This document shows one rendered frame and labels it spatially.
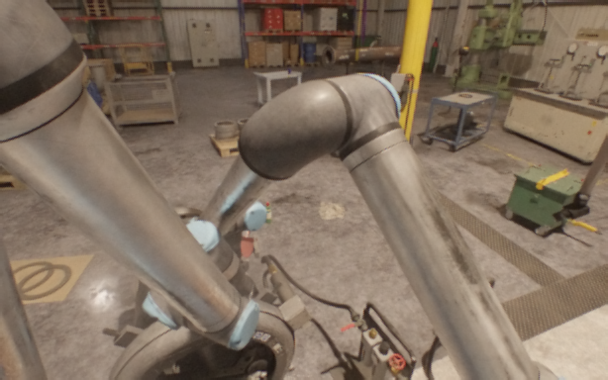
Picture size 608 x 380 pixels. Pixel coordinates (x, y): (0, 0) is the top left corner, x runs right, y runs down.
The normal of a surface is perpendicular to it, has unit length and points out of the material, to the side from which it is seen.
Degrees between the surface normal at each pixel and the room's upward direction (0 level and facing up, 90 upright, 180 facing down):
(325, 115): 68
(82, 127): 87
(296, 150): 101
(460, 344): 80
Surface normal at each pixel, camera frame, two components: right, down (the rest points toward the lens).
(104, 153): 0.95, 0.11
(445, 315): -0.62, 0.21
